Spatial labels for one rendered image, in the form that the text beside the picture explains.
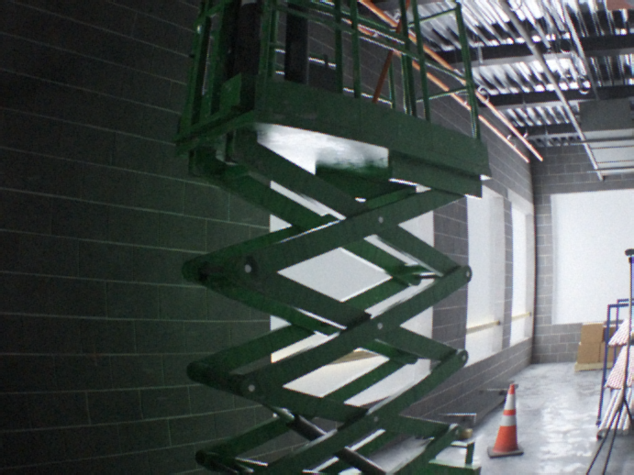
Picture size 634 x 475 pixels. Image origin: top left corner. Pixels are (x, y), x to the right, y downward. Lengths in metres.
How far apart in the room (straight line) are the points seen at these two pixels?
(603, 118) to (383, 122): 5.08
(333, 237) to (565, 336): 9.37
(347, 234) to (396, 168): 0.41
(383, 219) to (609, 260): 9.20
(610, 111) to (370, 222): 5.25
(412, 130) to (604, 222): 9.13
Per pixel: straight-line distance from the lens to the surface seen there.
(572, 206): 11.74
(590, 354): 10.14
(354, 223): 2.56
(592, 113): 7.39
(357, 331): 2.56
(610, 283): 11.54
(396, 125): 2.69
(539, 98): 8.59
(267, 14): 2.40
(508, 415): 5.16
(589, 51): 6.66
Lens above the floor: 1.58
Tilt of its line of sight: 6 degrees up
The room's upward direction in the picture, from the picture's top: straight up
